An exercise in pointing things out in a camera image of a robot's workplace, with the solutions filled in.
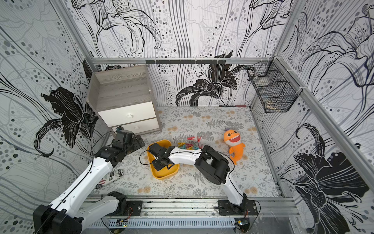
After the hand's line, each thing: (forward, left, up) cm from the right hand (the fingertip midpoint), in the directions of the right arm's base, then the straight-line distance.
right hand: (159, 163), depth 90 cm
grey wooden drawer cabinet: (+27, +20, +30) cm, 45 cm away
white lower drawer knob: (+20, +16, +10) cm, 28 cm away
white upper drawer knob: (+19, +16, +24) cm, 34 cm away
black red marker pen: (+52, -58, -2) cm, 78 cm away
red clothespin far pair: (+18, -22, 0) cm, 28 cm away
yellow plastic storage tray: (-8, -5, +5) cm, 11 cm away
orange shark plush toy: (+13, -46, +8) cm, 49 cm away
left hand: (+4, +9, +15) cm, 18 cm away
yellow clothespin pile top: (+12, -13, +2) cm, 18 cm away
